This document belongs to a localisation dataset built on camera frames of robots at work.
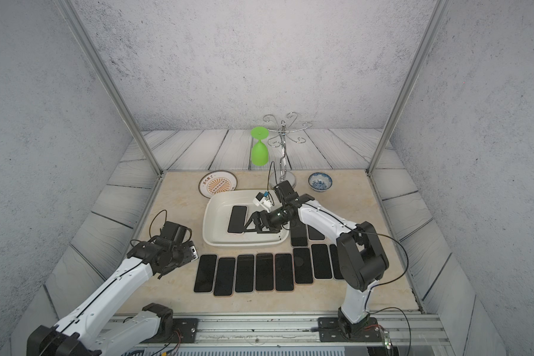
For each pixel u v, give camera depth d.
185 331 0.73
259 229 0.73
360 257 0.47
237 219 0.99
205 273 0.87
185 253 0.74
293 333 0.73
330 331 0.72
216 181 1.18
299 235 0.93
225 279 0.83
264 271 0.86
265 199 0.80
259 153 0.97
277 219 0.74
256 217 0.74
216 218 1.02
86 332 0.41
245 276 0.85
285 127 0.93
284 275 0.84
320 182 1.15
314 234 0.95
